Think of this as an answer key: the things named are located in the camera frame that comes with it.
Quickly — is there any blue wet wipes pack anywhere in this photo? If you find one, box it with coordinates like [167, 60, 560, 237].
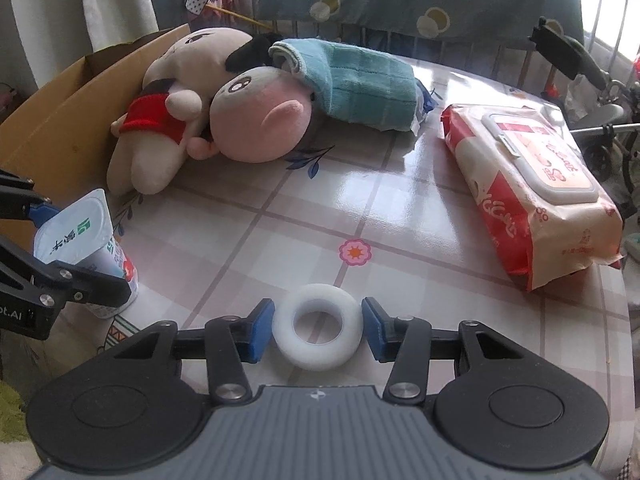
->
[411, 79, 437, 136]

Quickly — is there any teal towel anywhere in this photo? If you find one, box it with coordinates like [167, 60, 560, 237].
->
[269, 38, 418, 132]

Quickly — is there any wheelchair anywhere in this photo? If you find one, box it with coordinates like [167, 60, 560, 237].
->
[529, 18, 639, 195]

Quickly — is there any white yogurt cup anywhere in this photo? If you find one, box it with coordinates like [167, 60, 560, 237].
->
[32, 188, 139, 320]

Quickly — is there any white doll red shirt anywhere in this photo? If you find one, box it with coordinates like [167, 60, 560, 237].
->
[106, 27, 283, 196]

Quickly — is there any white foam ring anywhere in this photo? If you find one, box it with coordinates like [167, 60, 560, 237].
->
[271, 283, 366, 373]

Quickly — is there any pink round plush doll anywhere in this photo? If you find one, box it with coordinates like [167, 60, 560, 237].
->
[186, 66, 312, 164]

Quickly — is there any red white wet wipes pack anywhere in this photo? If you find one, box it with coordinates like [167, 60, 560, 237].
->
[440, 105, 623, 290]

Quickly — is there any brown cardboard box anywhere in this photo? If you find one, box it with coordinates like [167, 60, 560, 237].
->
[1, 25, 190, 208]

